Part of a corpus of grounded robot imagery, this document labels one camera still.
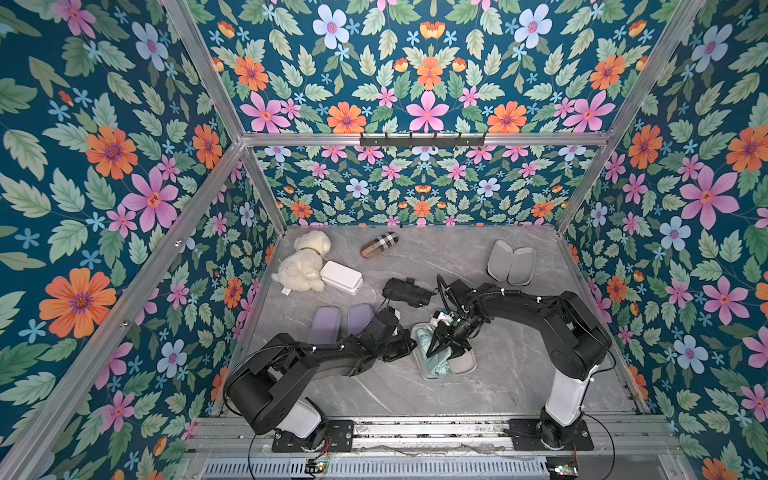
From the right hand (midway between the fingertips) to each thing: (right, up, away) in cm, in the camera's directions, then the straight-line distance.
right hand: (436, 350), depth 82 cm
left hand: (-3, +1, +4) cm, 5 cm away
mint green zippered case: (+7, -4, +1) cm, 9 cm away
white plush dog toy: (-43, +22, +14) cm, 50 cm away
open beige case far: (+31, +23, +26) cm, 47 cm away
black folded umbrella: (-8, +15, +16) cm, 23 cm away
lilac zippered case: (-23, +7, +10) cm, 26 cm away
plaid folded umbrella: (-19, +31, +29) cm, 46 cm away
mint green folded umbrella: (0, -2, -6) cm, 6 cm away
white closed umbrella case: (-30, +19, +18) cm, 40 cm away
